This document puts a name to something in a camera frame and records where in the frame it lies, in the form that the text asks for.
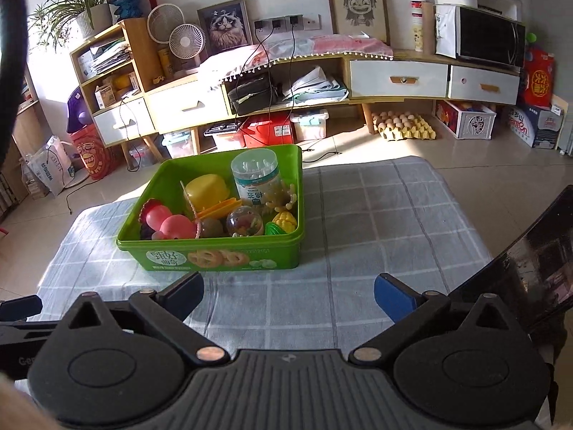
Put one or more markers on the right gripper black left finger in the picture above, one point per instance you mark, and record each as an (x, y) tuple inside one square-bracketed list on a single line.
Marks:
[(163, 314)]

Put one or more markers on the white round fan rear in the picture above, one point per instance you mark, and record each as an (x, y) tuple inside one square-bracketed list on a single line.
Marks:
[(162, 20)]

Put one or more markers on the white red cardboard box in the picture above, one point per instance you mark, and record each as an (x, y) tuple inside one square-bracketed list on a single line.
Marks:
[(466, 120)]

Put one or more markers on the purple toy grape bunch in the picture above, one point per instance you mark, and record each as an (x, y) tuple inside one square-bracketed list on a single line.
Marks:
[(146, 232)]

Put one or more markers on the pink white table runner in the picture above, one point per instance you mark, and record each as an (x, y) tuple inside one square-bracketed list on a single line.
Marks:
[(230, 65)]

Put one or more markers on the framed cat picture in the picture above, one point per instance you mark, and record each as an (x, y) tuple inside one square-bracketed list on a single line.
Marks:
[(226, 25)]

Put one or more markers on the egg tray with eggs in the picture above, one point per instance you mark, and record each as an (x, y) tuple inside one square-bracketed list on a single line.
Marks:
[(396, 126)]

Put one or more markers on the purple plush toy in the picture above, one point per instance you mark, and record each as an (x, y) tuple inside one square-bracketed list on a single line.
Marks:
[(78, 115)]

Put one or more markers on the small white desk fan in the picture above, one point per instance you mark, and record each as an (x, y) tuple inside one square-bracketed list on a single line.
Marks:
[(187, 41)]

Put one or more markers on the beige toy octopus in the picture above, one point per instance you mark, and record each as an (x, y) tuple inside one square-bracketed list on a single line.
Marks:
[(280, 197)]

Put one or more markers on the white paper shopping bag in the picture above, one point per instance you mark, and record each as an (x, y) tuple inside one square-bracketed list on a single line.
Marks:
[(52, 166)]

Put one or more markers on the orange yellow toy plate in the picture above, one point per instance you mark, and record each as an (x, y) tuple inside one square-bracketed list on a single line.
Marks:
[(220, 210)]

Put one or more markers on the cotton swab jar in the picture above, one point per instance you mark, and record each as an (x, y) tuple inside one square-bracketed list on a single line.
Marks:
[(255, 172)]

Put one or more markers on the yellow plastic bowl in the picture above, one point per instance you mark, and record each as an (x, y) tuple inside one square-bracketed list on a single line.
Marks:
[(206, 191)]

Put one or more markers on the black bag in cabinet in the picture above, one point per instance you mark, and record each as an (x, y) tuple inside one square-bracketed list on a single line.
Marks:
[(253, 95)]

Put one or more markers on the framed cartoon girl drawing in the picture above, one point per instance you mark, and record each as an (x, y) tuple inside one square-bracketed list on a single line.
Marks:
[(354, 17)]

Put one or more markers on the wooden shelf unit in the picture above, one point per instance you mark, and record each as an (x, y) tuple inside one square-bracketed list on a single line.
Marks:
[(116, 69)]

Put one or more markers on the yellow green toy corn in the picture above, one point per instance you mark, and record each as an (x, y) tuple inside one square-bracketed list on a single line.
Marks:
[(282, 223)]

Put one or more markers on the black microwave oven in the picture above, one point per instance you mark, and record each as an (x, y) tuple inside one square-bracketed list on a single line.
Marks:
[(477, 36)]

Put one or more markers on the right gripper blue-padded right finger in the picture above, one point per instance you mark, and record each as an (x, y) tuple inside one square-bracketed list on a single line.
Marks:
[(413, 314)]

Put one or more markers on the brown toy kiwi ball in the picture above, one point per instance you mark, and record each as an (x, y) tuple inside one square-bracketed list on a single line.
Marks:
[(211, 228)]

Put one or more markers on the pink rubber pig toy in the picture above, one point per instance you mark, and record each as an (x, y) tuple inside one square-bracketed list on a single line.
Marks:
[(168, 226)]

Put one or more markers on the red storage box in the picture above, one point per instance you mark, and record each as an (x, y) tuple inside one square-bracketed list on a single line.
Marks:
[(268, 129)]

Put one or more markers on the grey checked table cloth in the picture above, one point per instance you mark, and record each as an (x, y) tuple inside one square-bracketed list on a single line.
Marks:
[(88, 363)]

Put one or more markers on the red gift bag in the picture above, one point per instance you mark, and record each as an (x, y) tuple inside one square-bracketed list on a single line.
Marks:
[(538, 78)]

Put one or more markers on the wall power outlet strip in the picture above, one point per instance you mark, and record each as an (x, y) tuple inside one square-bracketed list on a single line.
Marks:
[(282, 24)]

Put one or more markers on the wooden tv cabinet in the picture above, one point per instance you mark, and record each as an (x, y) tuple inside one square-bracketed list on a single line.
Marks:
[(303, 84)]

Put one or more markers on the potted green plant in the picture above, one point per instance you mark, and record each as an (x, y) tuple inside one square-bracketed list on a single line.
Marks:
[(51, 21)]

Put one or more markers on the green plastic cookie box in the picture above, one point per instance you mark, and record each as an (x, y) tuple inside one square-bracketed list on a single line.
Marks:
[(225, 253)]

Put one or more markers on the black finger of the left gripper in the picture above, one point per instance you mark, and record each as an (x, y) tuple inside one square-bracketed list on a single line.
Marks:
[(20, 308)]

